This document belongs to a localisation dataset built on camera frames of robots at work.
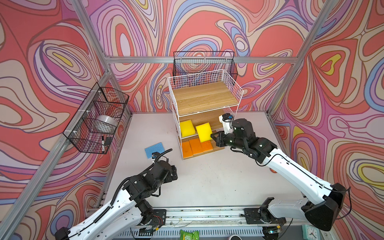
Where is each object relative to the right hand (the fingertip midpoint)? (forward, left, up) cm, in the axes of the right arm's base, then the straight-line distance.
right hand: (212, 138), depth 72 cm
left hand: (-10, +21, -13) cm, 27 cm away
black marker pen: (-1, +54, 0) cm, 54 cm away
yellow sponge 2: (+2, +4, +2) cm, 5 cm away
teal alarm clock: (-38, -43, -25) cm, 62 cm away
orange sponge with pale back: (+7, +14, -22) cm, 27 cm away
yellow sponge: (+7, +12, 0) cm, 14 cm away
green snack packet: (-37, +10, -26) cm, 46 cm away
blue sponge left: (+12, +33, -25) cm, 43 cm away
